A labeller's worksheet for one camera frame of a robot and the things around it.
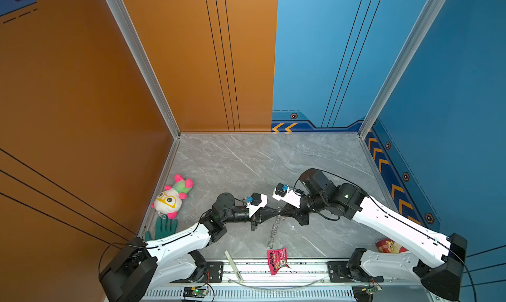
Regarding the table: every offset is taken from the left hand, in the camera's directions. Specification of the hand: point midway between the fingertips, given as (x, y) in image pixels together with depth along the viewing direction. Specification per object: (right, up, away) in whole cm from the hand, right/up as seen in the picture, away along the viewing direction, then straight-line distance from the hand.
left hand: (277, 211), depth 69 cm
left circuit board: (-30, -30, +2) cm, 42 cm away
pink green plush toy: (-46, -1, +16) cm, 48 cm away
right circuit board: (+34, -28, 0) cm, 44 cm away
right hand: (+2, 0, 0) cm, 2 cm away
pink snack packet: (+1, -20, +6) cm, 21 cm away
